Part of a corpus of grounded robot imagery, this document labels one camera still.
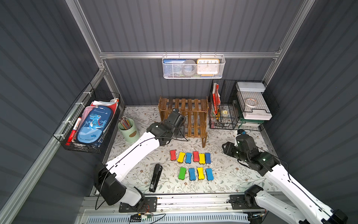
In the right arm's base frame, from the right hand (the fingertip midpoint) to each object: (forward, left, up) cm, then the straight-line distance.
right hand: (227, 145), depth 77 cm
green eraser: (-10, +26, -18) cm, 33 cm away
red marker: (-1, +76, +16) cm, 78 cm away
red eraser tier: (+2, +32, -17) cm, 36 cm away
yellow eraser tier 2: (-10, +14, -16) cm, 24 cm away
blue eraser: (0, +9, -17) cm, 19 cm away
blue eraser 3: (-10, +9, -17) cm, 22 cm away
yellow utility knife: (+35, -2, -16) cm, 39 cm away
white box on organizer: (+44, -22, +3) cm, 49 cm away
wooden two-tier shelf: (+19, +18, +8) cm, 27 cm away
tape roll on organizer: (+32, -22, +2) cm, 39 cm away
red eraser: (+1, +17, -17) cm, 24 cm away
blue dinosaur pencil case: (0, +66, +18) cm, 69 cm away
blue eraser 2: (-10, +19, -18) cm, 28 cm away
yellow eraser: (-1, +13, -16) cm, 21 cm away
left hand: (+6, +27, +6) cm, 28 cm away
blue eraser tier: (0, +22, -18) cm, 28 cm away
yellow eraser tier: (0, +26, -16) cm, 31 cm away
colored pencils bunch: (+17, +63, -1) cm, 65 cm away
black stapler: (-11, +40, -14) cm, 44 cm away
